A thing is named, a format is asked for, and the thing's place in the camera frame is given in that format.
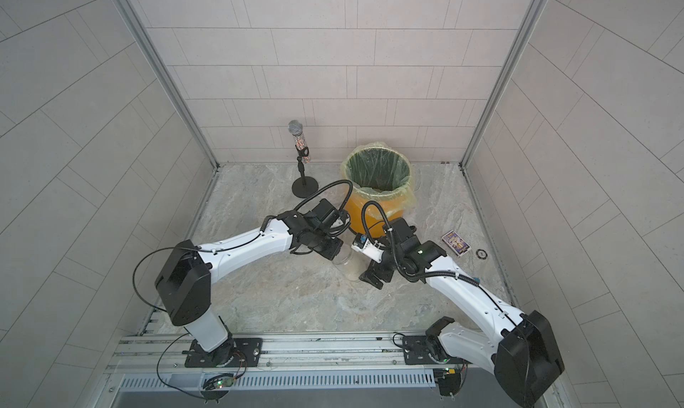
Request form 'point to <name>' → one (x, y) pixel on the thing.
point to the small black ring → (481, 254)
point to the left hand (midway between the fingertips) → (344, 250)
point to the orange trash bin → (370, 214)
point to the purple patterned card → (456, 242)
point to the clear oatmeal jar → (352, 264)
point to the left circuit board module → (216, 387)
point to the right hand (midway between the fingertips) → (369, 261)
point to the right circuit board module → (449, 380)
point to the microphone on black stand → (304, 186)
